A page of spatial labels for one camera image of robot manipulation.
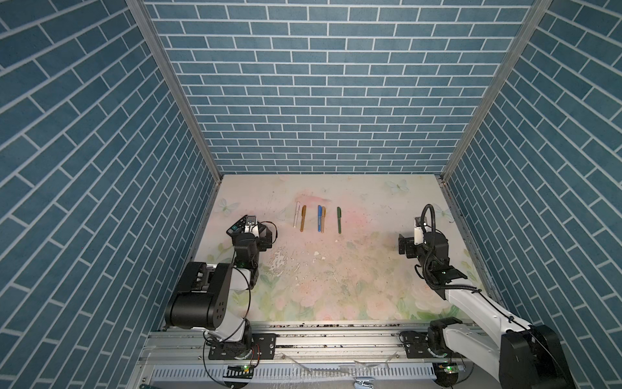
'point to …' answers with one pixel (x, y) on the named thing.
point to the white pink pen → (298, 211)
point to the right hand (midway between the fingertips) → (413, 231)
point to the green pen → (339, 219)
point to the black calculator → (237, 227)
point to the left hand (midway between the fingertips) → (254, 227)
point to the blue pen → (319, 217)
